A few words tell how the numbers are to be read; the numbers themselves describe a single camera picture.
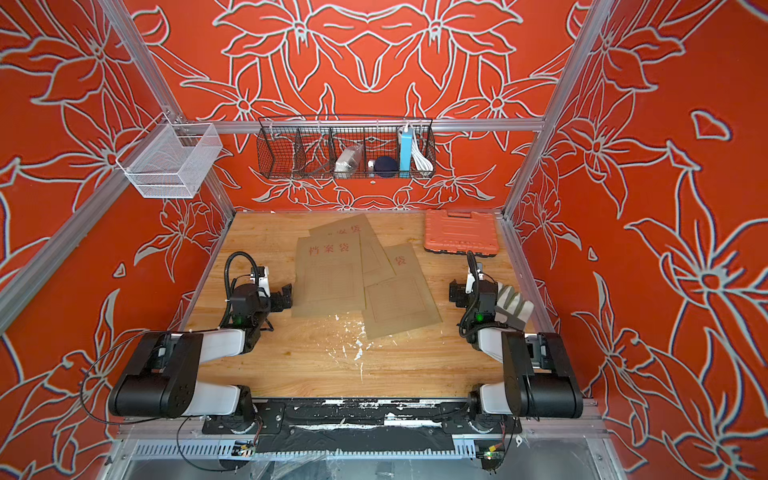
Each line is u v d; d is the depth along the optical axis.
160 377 0.44
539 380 0.43
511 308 0.92
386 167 0.96
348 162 0.92
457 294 0.82
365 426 0.73
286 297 0.85
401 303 0.93
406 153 0.87
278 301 0.83
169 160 0.91
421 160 0.91
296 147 1.01
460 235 1.07
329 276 1.00
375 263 1.04
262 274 0.81
